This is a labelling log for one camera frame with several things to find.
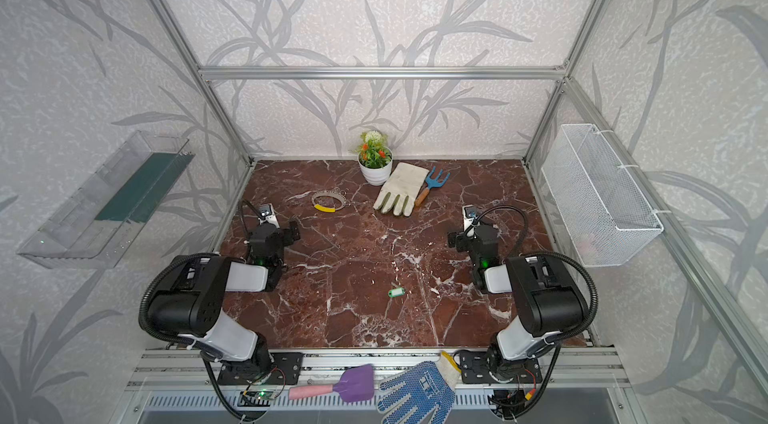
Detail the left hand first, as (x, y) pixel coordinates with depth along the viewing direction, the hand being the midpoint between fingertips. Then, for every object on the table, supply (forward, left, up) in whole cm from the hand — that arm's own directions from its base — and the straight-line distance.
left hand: (280, 210), depth 94 cm
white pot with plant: (+19, -29, +5) cm, 35 cm away
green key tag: (-23, -38, -8) cm, 45 cm away
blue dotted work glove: (-48, -41, -6) cm, 63 cm away
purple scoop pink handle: (-45, -28, -7) cm, 54 cm away
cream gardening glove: (+20, -40, -9) cm, 46 cm away
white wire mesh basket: (-17, -82, +27) cm, 88 cm away
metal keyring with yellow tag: (+15, -14, -10) cm, 23 cm away
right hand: (0, -60, -1) cm, 60 cm away
